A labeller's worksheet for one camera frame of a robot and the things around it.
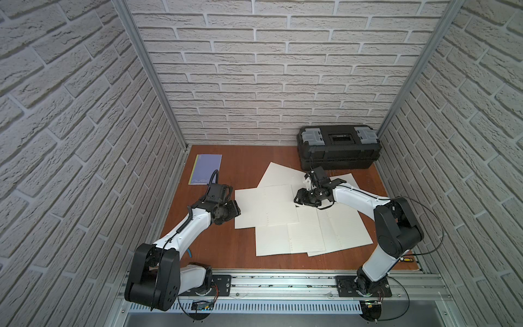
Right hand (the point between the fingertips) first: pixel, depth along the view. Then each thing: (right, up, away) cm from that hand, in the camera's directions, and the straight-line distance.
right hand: (300, 200), depth 92 cm
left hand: (-28, -3, -4) cm, 29 cm away
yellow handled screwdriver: (+41, -22, -12) cm, 48 cm away
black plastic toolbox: (+20, +26, +8) cm, 34 cm away
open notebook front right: (+18, -12, -4) cm, 22 cm away
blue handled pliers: (-47, -20, -11) cm, 52 cm away
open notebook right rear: (+28, +10, +15) cm, 33 cm away
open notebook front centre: (+1, -15, -6) cm, 16 cm away
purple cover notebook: (-51, +16, +19) cm, 57 cm away
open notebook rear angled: (-9, +11, +15) cm, 20 cm away
